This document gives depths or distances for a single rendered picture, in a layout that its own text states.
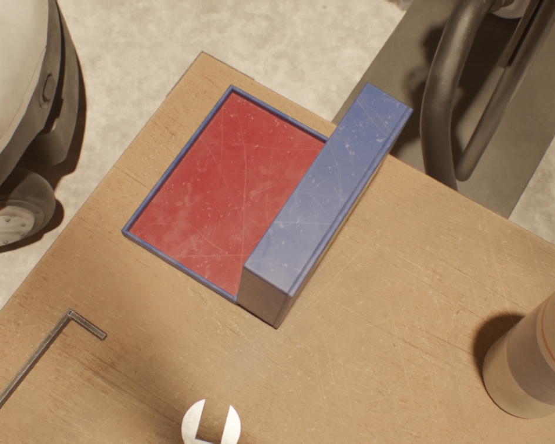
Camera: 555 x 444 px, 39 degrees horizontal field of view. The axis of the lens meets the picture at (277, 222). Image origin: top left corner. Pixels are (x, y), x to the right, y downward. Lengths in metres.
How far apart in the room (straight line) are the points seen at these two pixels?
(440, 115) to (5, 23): 0.49
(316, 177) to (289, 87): 0.73
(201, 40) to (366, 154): 0.79
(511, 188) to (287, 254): 0.74
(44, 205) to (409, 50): 0.61
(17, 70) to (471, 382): 0.61
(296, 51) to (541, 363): 0.87
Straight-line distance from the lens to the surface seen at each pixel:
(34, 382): 0.63
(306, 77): 1.25
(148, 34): 1.31
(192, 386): 0.61
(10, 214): 1.07
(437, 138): 0.79
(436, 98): 0.78
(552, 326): 0.47
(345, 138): 0.54
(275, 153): 0.66
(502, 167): 1.22
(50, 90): 1.03
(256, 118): 0.67
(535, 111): 1.28
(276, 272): 0.50
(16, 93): 0.96
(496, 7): 0.82
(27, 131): 1.01
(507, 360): 0.56
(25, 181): 1.06
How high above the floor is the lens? 1.06
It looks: 69 degrees down
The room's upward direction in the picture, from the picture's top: straight up
